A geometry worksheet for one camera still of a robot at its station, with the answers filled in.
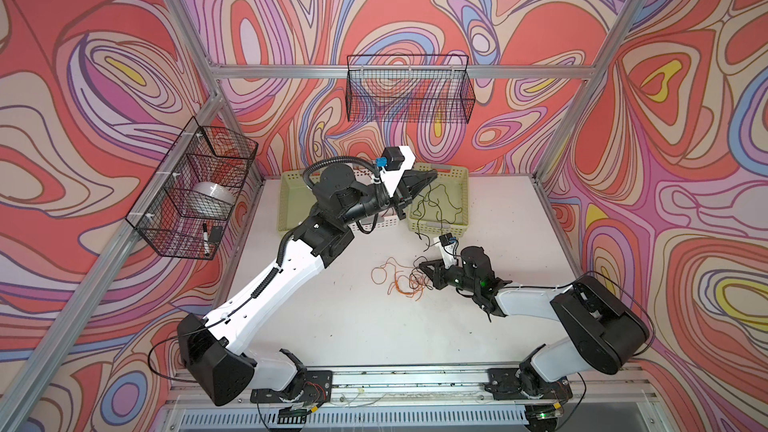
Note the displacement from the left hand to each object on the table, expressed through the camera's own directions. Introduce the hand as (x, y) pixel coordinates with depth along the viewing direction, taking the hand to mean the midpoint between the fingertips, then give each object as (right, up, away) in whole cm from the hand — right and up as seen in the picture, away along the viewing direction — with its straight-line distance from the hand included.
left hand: (435, 174), depth 56 cm
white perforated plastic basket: (-10, -11, +43) cm, 46 cm away
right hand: (+2, -26, +32) cm, 41 cm away
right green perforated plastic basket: (+12, -6, +56) cm, 57 cm away
